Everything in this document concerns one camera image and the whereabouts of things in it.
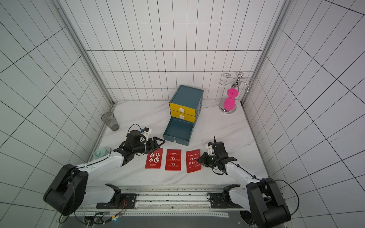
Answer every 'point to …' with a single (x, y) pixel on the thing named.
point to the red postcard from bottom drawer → (192, 164)
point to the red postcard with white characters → (154, 159)
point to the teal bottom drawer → (179, 131)
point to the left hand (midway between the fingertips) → (161, 145)
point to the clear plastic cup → (109, 118)
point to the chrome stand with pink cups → (228, 106)
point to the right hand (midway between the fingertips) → (196, 157)
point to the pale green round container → (100, 152)
